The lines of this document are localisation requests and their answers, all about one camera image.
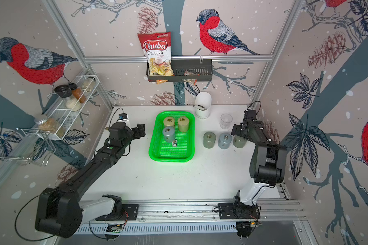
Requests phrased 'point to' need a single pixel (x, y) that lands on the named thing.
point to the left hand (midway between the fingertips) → (139, 122)
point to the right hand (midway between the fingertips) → (241, 132)
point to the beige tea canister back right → (183, 122)
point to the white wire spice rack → (36, 143)
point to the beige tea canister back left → (169, 121)
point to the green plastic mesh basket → (183, 150)
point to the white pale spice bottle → (88, 84)
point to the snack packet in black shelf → (194, 80)
